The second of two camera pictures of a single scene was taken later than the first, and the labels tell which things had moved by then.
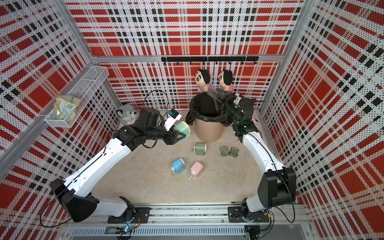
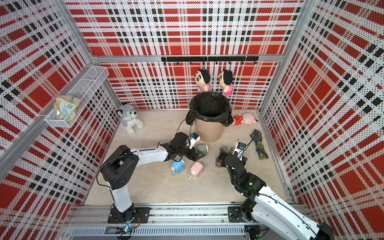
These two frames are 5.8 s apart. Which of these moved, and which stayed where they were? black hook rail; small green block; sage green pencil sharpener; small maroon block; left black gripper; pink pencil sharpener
Moved: small maroon block; left black gripper
Stayed: small green block; sage green pencil sharpener; pink pencil sharpener; black hook rail
